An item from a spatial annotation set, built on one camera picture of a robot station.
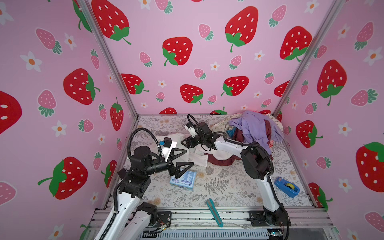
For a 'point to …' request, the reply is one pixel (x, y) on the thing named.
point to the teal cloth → (231, 133)
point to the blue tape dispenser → (287, 187)
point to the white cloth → (197, 155)
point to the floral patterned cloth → (222, 125)
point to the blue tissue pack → (187, 180)
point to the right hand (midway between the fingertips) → (184, 140)
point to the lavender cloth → (258, 128)
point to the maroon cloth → (237, 135)
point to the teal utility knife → (215, 212)
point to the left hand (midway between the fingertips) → (188, 158)
